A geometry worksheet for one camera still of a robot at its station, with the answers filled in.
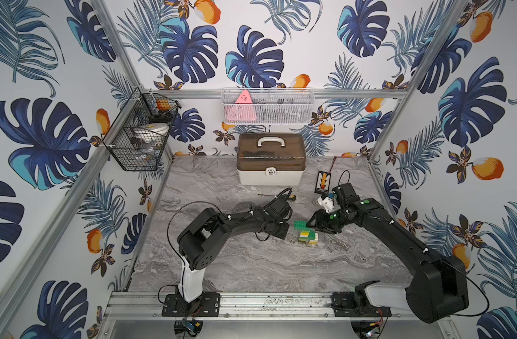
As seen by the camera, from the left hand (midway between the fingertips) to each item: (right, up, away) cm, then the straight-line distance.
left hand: (284, 229), depth 91 cm
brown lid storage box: (-6, +30, +2) cm, 31 cm away
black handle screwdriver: (+4, +13, +10) cm, 17 cm away
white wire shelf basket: (-5, +54, +3) cm, 55 cm away
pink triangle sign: (-17, +51, -1) cm, 54 cm away
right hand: (+10, +4, -9) cm, 14 cm away
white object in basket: (-51, +40, -11) cm, 66 cm away
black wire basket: (-58, +37, -8) cm, 70 cm away
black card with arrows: (+22, +20, +19) cm, 35 cm away
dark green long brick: (+6, +4, -11) cm, 12 cm away
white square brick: (+13, -3, -5) cm, 14 cm away
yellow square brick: (+7, 0, -8) cm, 11 cm away
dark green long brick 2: (+8, -3, -3) cm, 9 cm away
